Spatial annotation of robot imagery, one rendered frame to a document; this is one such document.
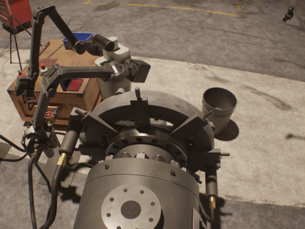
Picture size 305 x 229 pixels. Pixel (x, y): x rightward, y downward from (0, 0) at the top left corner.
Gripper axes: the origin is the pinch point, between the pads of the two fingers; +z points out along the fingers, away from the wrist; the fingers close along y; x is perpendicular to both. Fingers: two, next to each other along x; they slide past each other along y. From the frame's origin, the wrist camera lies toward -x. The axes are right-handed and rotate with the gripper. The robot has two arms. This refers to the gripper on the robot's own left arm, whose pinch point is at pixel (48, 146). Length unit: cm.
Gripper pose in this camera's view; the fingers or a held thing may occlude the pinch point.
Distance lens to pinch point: 170.1
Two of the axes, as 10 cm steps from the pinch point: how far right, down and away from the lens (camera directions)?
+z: 0.0, 7.0, 7.1
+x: 10.0, 0.7, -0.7
